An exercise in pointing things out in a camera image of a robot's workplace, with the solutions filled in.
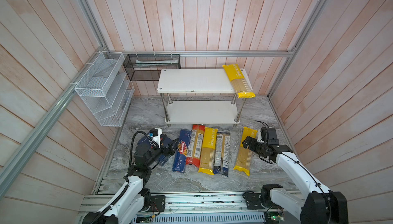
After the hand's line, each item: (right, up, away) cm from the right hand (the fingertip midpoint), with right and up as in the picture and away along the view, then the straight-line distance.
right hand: (249, 144), depth 87 cm
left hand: (-44, +4, -7) cm, 45 cm away
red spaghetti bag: (-32, -5, +1) cm, 32 cm away
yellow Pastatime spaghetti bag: (-24, -5, +2) cm, 25 cm away
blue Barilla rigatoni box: (-48, +3, -5) cm, 48 cm away
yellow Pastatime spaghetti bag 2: (-4, -8, -1) cm, 9 cm away
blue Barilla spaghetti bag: (-40, -8, -3) cm, 41 cm away
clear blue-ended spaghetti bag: (-15, -3, +3) cm, 16 cm away
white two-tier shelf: (-25, +36, -5) cm, 44 cm away
